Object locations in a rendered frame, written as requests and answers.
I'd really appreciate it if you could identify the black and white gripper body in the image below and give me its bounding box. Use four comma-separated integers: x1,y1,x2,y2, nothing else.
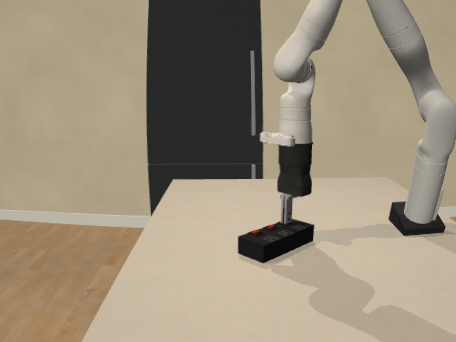
260,119,313,197

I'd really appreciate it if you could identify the black power strip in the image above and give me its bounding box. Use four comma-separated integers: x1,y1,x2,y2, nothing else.
238,219,314,263

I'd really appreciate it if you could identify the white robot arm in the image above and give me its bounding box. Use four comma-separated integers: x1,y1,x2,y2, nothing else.
273,0,456,224

